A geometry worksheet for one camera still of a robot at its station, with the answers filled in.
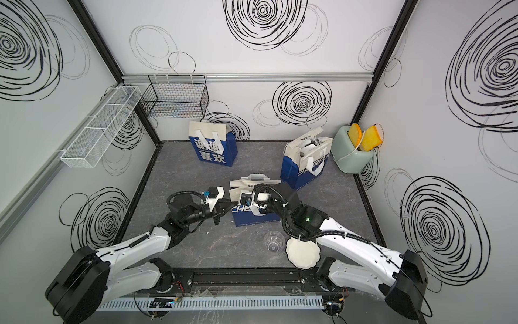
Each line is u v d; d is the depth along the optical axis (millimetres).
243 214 769
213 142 963
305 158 807
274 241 829
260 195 549
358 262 458
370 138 958
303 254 794
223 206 683
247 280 754
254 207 753
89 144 724
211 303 962
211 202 657
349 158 972
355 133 962
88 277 408
